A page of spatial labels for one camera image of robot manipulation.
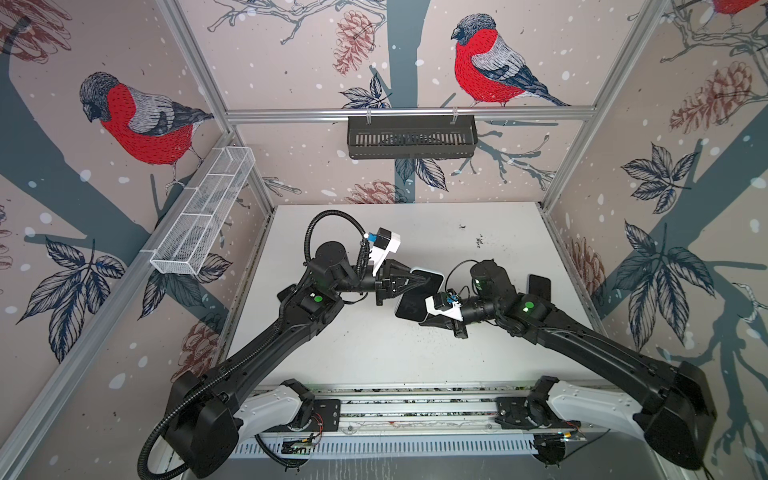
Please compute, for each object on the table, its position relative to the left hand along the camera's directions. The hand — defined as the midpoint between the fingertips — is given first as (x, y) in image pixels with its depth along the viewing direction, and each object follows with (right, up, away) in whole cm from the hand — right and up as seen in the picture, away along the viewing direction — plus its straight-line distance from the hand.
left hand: (421, 286), depth 59 cm
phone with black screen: (-1, -4, +2) cm, 5 cm away
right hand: (0, -10, +11) cm, 15 cm away
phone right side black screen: (+44, -8, +39) cm, 59 cm away
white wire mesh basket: (-57, +17, +20) cm, 63 cm away
